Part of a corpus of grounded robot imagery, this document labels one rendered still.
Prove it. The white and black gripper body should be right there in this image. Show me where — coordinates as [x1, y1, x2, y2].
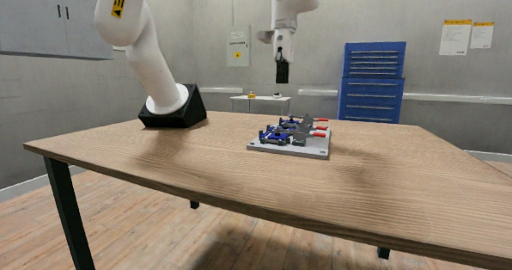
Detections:
[273, 29, 296, 64]

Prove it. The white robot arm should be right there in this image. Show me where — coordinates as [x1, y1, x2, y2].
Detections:
[94, 0, 320, 115]

